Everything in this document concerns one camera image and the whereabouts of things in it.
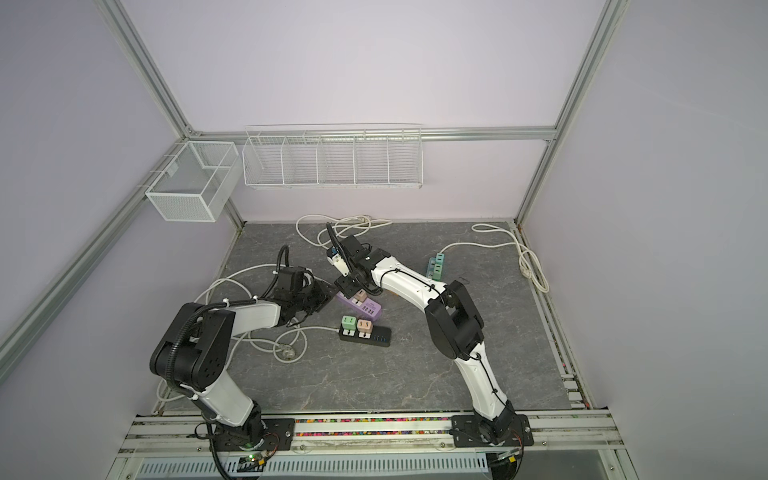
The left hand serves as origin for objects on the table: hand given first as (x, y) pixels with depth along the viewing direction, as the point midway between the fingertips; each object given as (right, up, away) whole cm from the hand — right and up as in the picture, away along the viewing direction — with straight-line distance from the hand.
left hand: (339, 293), depth 95 cm
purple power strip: (+10, -4, -1) cm, 11 cm away
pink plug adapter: (+7, 0, -3) cm, 8 cm away
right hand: (+4, +3, -2) cm, 5 cm away
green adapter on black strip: (+4, -8, -8) cm, 12 cm away
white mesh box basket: (-47, +36, +3) cm, 60 cm away
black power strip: (+14, -12, -8) cm, 19 cm away
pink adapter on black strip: (+9, -9, -9) cm, 15 cm away
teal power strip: (+31, +8, +4) cm, 32 cm away
